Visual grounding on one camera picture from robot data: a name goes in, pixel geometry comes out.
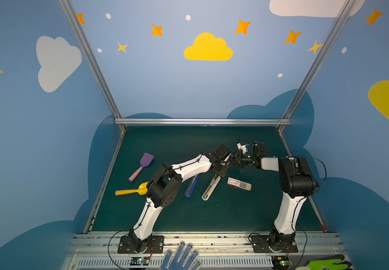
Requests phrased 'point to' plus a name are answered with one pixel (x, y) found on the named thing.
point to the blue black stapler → (191, 185)
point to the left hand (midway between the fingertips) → (225, 170)
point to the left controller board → (140, 261)
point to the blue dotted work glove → (168, 262)
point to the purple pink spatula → (145, 161)
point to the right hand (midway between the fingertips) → (227, 156)
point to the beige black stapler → (211, 187)
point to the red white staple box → (242, 184)
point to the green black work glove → (331, 262)
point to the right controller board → (280, 261)
